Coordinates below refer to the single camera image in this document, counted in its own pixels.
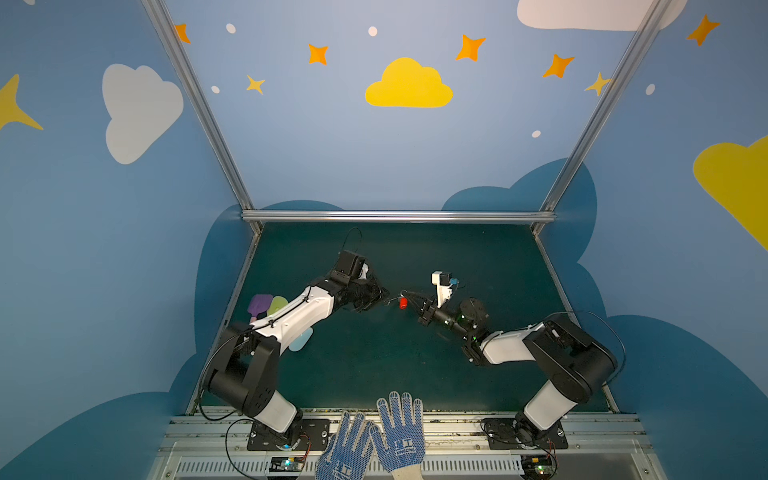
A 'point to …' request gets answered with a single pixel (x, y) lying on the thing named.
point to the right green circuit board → (537, 466)
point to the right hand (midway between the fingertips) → (408, 293)
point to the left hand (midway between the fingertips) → (394, 293)
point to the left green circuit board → (286, 463)
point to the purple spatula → (259, 303)
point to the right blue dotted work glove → (402, 450)
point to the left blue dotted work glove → (356, 459)
